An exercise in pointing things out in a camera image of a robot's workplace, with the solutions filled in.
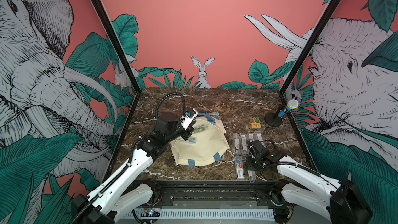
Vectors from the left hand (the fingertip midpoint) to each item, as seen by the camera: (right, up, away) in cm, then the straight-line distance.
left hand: (195, 118), depth 73 cm
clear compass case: (+34, -13, +21) cm, 42 cm away
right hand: (+28, -25, +12) cm, 40 cm away
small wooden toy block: (+39, -7, +28) cm, 49 cm away
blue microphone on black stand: (+51, -4, +28) cm, 59 cm away
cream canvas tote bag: (+5, -17, +17) cm, 25 cm away
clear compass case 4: (+29, -30, +6) cm, 43 cm away
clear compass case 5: (+2, -8, +23) cm, 24 cm away
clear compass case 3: (+24, -27, +10) cm, 37 cm away
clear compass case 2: (+38, -13, +22) cm, 46 cm away
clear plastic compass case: (+24, -17, +18) cm, 34 cm away
